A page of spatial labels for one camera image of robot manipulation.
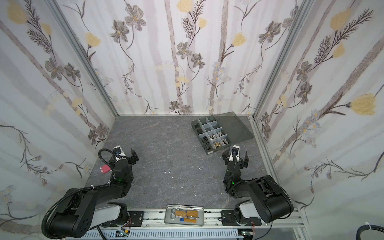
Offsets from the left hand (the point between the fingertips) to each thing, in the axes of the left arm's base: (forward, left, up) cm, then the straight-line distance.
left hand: (120, 147), depth 85 cm
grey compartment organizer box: (+18, -60, -9) cm, 63 cm away
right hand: (-3, -67, +2) cm, 67 cm away
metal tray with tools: (-34, -37, -11) cm, 51 cm away
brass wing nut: (+8, -60, -11) cm, 62 cm away
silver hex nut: (+11, -66, -11) cm, 67 cm away
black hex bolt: (+22, -48, -11) cm, 54 cm away
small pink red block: (-7, +12, -13) cm, 19 cm away
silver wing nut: (+15, -58, -11) cm, 60 cm away
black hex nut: (+12, -52, -11) cm, 55 cm away
